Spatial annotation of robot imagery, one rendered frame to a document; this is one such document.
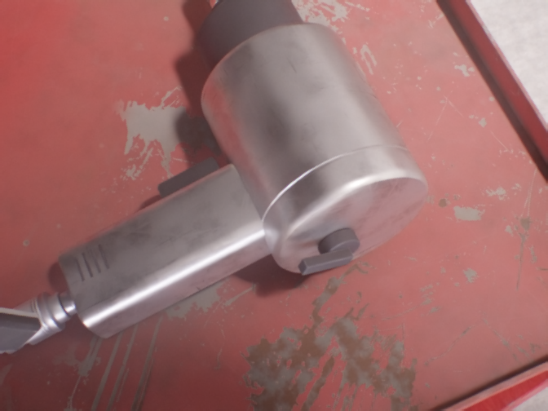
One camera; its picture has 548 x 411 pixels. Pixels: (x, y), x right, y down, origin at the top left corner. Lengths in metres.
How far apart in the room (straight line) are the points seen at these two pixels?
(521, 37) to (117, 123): 1.18
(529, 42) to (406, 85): 1.09
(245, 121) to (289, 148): 0.03
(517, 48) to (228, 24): 1.17
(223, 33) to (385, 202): 0.14
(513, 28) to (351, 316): 1.20
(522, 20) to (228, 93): 1.24
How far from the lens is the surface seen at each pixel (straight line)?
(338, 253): 0.47
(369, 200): 0.46
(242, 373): 0.52
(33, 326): 0.42
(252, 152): 0.47
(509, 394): 0.75
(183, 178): 0.51
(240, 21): 0.52
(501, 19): 1.68
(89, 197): 0.56
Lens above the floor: 1.36
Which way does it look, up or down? 68 degrees down
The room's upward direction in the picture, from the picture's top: straight up
